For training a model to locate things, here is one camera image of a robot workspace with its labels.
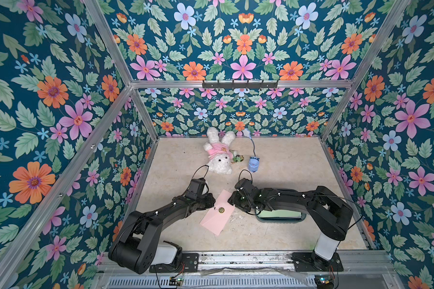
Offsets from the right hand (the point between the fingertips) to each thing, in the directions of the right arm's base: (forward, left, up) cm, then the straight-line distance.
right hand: (229, 203), depth 87 cm
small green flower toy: (+29, -4, -1) cm, 30 cm away
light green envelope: (-5, -23, 0) cm, 24 cm away
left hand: (+2, +6, -1) cm, 7 cm away
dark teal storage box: (-7, -24, -3) cm, 25 cm away
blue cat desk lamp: (+23, -12, +4) cm, 26 cm away
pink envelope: (-6, +6, -3) cm, 9 cm away
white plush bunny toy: (+29, +7, +6) cm, 30 cm away
